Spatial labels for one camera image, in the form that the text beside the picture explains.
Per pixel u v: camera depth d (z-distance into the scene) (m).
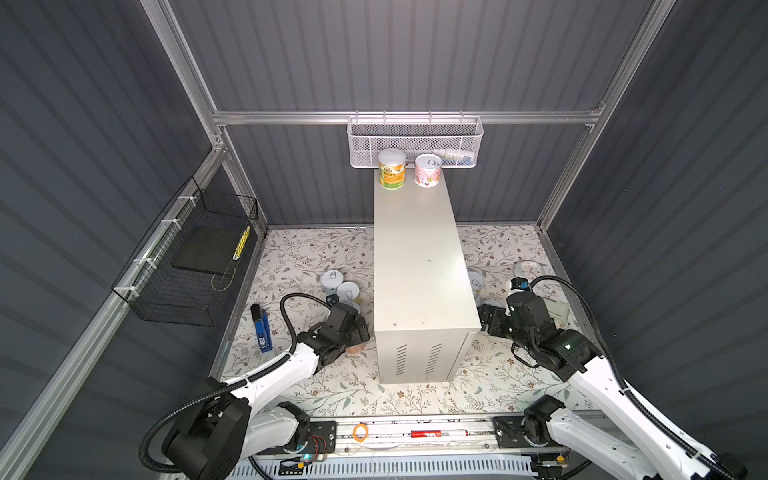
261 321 0.91
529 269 1.05
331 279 0.99
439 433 0.74
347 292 0.94
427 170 0.79
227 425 0.41
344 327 0.68
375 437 0.75
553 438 0.62
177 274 0.72
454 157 0.91
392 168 0.78
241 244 0.79
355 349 0.86
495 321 0.68
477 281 0.97
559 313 0.89
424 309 0.59
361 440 0.73
